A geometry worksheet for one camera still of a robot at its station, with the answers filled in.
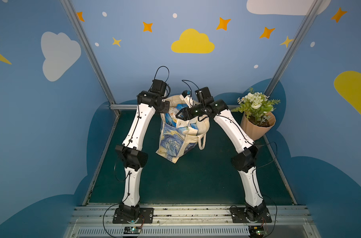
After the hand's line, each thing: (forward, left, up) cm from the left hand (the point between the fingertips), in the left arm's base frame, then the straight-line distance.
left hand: (166, 106), depth 84 cm
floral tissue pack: (-10, -10, -6) cm, 15 cm away
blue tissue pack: (+5, -8, -5) cm, 11 cm away
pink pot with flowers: (+4, -59, -11) cm, 60 cm away
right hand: (-4, -9, -1) cm, 10 cm away
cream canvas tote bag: (-16, -8, -6) cm, 19 cm away
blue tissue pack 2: (-6, -2, -5) cm, 9 cm away
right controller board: (-56, -48, -29) cm, 79 cm away
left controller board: (-57, +13, -29) cm, 65 cm away
